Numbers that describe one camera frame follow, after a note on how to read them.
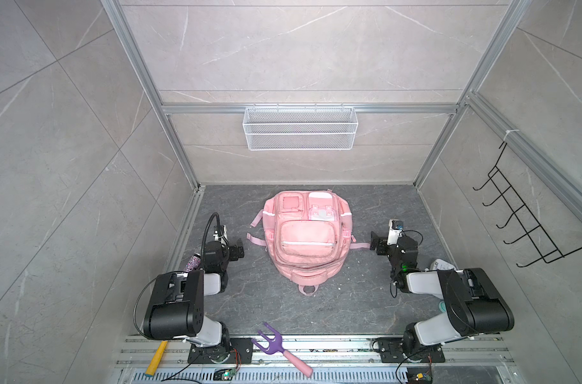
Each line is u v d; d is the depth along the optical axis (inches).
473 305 17.8
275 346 29.4
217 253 27.9
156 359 27.8
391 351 28.7
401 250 27.6
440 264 34.7
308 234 36.6
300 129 39.7
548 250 22.8
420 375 27.6
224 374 27.2
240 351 28.8
